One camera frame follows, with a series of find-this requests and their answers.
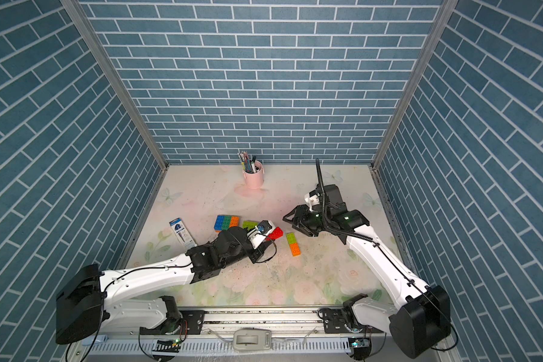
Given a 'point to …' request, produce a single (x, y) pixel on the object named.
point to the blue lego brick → (219, 222)
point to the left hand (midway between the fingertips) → (275, 238)
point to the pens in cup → (250, 166)
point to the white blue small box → (182, 232)
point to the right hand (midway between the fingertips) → (289, 223)
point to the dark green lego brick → (226, 222)
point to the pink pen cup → (254, 180)
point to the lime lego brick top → (292, 238)
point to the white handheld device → (252, 339)
